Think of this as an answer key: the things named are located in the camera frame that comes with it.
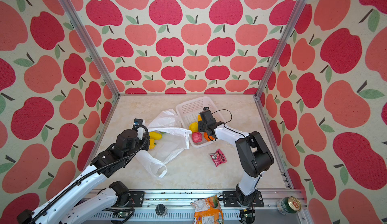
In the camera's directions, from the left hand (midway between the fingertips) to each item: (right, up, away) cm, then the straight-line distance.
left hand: (151, 134), depth 76 cm
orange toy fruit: (+30, -4, +9) cm, 32 cm away
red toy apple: (+24, -4, +15) cm, 28 cm away
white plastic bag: (+9, -7, +20) cm, 23 cm away
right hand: (+29, +3, +20) cm, 36 cm away
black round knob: (+8, -30, -12) cm, 34 cm away
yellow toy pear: (+22, +1, +18) cm, 28 cm away
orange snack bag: (+28, -34, -7) cm, 45 cm away
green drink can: (+63, -29, -12) cm, 70 cm away
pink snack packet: (+36, -16, +12) cm, 41 cm away
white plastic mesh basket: (+18, +12, +32) cm, 39 cm away
